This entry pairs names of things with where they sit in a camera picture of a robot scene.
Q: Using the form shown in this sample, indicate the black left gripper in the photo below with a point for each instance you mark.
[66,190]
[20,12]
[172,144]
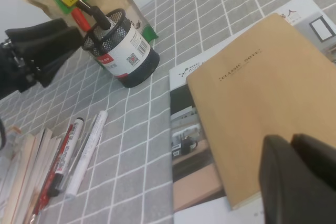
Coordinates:
[54,43]

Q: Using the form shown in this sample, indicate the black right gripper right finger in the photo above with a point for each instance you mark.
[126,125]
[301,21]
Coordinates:
[319,158]

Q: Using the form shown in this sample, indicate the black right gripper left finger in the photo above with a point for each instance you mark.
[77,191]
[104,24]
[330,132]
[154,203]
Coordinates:
[290,191]

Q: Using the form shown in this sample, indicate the red marker in holder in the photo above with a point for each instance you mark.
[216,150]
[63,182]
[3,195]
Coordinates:
[80,19]

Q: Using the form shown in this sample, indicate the black marker in holder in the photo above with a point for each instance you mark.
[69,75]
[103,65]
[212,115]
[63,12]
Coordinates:
[96,13]

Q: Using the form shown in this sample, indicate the black mesh pen holder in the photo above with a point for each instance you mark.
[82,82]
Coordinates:
[122,50]

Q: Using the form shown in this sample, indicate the grey gel pen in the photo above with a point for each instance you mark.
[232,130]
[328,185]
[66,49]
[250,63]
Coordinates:
[76,155]

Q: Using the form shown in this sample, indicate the white marker pen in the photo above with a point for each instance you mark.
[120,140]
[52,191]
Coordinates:
[86,155]

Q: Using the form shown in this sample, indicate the tan classic notebook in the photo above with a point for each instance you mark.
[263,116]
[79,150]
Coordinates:
[269,80]

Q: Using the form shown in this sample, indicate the white AgileX brochure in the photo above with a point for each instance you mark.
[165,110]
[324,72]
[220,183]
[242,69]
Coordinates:
[198,194]

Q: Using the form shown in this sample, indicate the black white marker on table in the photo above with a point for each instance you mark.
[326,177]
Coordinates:
[69,144]

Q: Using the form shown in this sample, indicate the book stack under textbook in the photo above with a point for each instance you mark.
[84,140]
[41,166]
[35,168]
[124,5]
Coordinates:
[19,158]

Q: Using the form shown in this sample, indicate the red marker on table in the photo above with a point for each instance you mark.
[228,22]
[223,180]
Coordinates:
[44,198]

